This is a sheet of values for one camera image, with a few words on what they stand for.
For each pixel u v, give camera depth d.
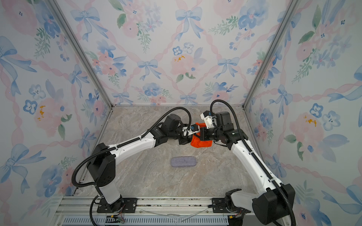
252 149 0.48
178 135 0.70
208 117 0.68
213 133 0.63
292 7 0.69
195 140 0.72
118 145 0.50
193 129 0.67
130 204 0.74
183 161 0.86
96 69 0.98
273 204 0.38
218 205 0.74
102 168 0.46
